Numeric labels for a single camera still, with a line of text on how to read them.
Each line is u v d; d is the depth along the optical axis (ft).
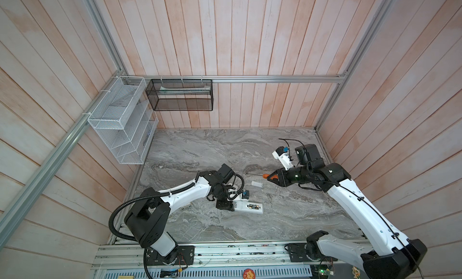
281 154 2.13
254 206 2.65
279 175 2.16
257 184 3.13
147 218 1.42
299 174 1.96
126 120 2.36
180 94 3.39
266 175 2.38
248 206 2.64
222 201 2.43
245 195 2.34
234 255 2.46
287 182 2.08
